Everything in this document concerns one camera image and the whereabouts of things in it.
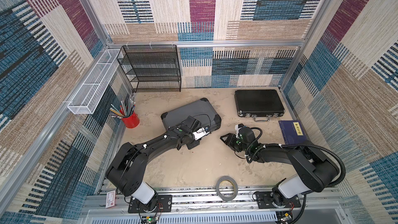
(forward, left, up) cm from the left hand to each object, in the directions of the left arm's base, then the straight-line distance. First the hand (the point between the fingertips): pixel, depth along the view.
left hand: (195, 138), depth 90 cm
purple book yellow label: (+5, -59, -4) cm, 60 cm away
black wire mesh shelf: (+46, +30, +15) cm, 57 cm away
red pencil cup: (+13, +40, -1) cm, 42 cm away
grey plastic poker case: (+17, -3, +5) cm, 18 cm away
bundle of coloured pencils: (+17, +43, +5) cm, 47 cm away
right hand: (-1, -16, -2) cm, 16 cm away
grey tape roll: (-26, -19, -4) cm, 33 cm away
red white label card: (-29, +40, -4) cm, 50 cm away
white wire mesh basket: (+5, +48, +29) cm, 57 cm away
